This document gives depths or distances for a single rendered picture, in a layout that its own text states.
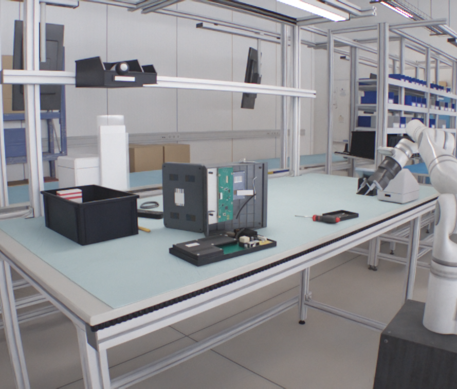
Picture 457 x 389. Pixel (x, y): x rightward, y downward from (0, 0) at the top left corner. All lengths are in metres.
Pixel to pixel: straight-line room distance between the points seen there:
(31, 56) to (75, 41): 3.93
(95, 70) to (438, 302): 1.22
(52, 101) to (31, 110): 1.36
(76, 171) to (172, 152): 3.49
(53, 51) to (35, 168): 1.43
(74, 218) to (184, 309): 0.45
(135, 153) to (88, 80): 3.20
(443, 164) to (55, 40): 2.41
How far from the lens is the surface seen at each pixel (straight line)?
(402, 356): 1.06
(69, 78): 1.61
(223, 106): 6.87
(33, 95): 1.60
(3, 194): 2.29
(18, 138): 4.68
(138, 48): 5.95
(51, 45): 2.89
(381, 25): 3.86
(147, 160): 4.74
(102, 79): 1.40
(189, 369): 2.42
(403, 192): 1.82
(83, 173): 1.51
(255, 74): 3.97
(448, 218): 1.00
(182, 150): 5.03
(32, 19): 1.64
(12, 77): 1.52
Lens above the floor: 1.34
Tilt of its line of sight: 10 degrees down
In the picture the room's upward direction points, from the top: straight up
